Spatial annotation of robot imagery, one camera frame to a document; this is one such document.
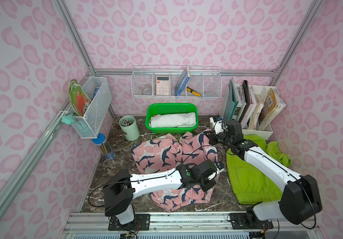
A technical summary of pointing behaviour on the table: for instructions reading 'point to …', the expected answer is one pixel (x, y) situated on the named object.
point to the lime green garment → (252, 183)
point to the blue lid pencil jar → (104, 146)
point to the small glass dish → (146, 91)
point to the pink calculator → (163, 85)
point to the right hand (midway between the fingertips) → (204, 132)
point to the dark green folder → (231, 103)
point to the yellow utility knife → (193, 92)
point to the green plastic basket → (170, 108)
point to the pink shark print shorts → (164, 152)
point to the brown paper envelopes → (272, 105)
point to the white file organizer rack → (255, 106)
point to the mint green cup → (128, 124)
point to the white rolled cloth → (182, 120)
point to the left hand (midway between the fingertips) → (212, 175)
